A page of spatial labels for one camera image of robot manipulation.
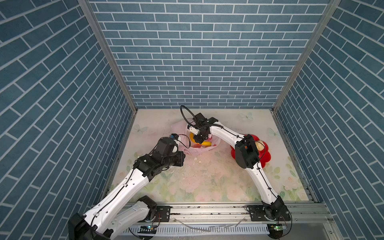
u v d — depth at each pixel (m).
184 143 0.88
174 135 0.68
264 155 0.92
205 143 0.96
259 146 0.91
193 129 0.91
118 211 0.43
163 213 0.74
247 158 0.61
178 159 0.66
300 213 0.76
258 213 0.74
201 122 0.80
